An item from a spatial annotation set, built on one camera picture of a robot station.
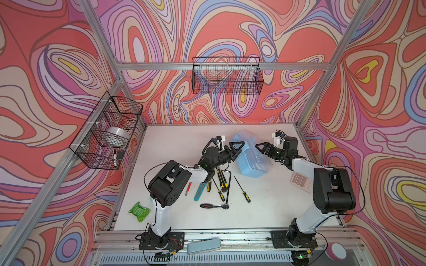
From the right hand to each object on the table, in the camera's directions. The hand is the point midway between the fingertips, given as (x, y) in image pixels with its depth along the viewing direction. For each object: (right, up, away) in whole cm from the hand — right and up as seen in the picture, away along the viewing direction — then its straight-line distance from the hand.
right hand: (260, 151), depth 95 cm
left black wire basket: (-74, +7, -24) cm, 78 cm away
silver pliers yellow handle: (-30, -19, -5) cm, 36 cm away
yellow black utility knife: (-22, -16, -4) cm, 28 cm away
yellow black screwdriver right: (-11, -23, -8) cm, 26 cm away
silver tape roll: (-68, +10, -20) cm, 72 cm away
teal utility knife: (-34, -21, -6) cm, 41 cm away
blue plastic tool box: (-7, -5, -13) cm, 15 cm away
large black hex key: (-19, -18, -4) cm, 26 cm away
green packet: (-63, -29, -14) cm, 71 cm away
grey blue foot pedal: (-32, -39, -25) cm, 56 cm away
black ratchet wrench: (-29, -27, -12) cm, 42 cm away
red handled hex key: (-40, -19, -4) cm, 45 cm away
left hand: (-11, +3, -14) cm, 18 cm away
